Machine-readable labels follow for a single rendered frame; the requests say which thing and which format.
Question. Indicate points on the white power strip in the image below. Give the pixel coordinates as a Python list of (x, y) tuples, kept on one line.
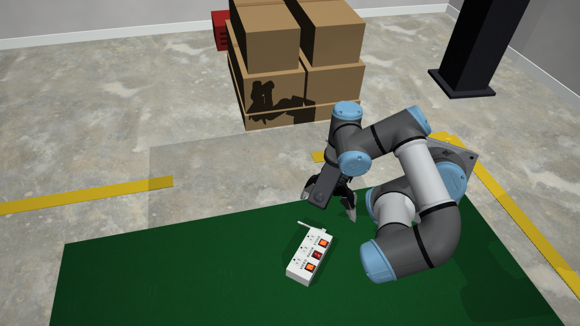
[(309, 255)]

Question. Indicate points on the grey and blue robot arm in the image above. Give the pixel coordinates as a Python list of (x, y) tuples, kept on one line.
[(434, 181)]

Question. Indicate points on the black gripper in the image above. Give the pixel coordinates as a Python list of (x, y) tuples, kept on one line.
[(348, 199)]

